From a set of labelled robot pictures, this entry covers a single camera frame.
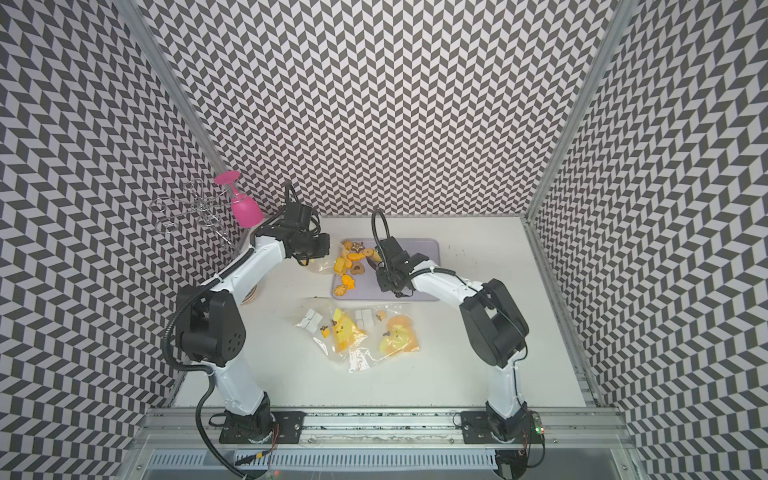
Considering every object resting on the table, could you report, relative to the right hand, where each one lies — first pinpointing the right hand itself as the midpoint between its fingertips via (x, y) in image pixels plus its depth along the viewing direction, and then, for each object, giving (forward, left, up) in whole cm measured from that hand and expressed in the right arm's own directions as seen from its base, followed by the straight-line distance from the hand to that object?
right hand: (389, 281), depth 93 cm
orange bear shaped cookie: (+3, +14, -5) cm, 15 cm away
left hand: (+7, +19, +8) cm, 22 cm away
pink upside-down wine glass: (+16, +44, +16) cm, 50 cm away
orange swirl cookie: (+18, +16, -4) cm, 24 cm away
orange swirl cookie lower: (0, +16, -5) cm, 17 cm away
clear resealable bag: (+4, +21, +3) cm, 21 cm away
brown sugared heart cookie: (+9, +12, -5) cm, 15 cm away
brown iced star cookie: (+18, +12, -5) cm, 22 cm away
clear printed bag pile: (-16, +8, -4) cm, 18 cm away
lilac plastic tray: (+3, +8, -7) cm, 11 cm away
